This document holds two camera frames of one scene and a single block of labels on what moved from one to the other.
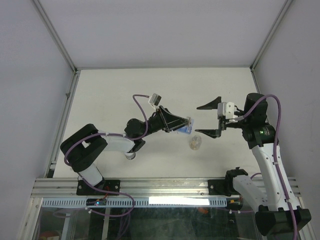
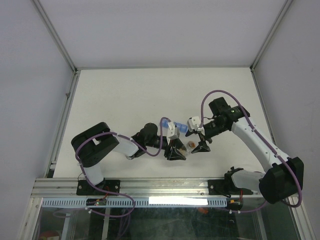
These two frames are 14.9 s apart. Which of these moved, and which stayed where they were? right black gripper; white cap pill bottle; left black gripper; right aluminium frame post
Moved: right black gripper; left black gripper
Stayed: right aluminium frame post; white cap pill bottle
